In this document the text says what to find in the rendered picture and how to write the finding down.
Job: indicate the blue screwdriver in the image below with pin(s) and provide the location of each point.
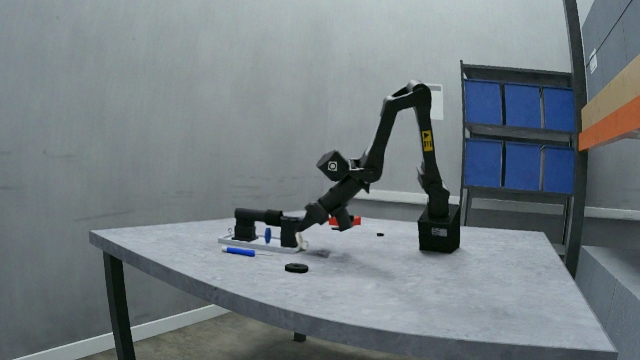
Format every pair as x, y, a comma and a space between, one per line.
241, 251

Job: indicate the red rectangular block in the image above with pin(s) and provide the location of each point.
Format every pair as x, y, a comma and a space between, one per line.
357, 221

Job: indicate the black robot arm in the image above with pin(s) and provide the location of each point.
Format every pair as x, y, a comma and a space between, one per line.
335, 166

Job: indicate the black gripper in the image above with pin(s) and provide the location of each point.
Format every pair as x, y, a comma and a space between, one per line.
319, 210

